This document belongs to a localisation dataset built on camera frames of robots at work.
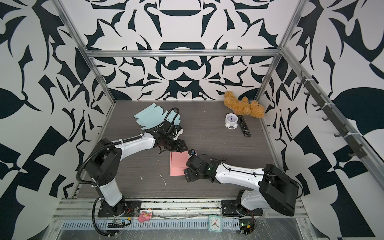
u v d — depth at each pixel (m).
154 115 1.12
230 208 0.74
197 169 0.63
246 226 0.71
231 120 1.05
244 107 1.04
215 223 0.69
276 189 0.42
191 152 0.76
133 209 0.73
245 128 1.04
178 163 0.83
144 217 0.70
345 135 0.51
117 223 0.73
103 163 0.47
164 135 0.73
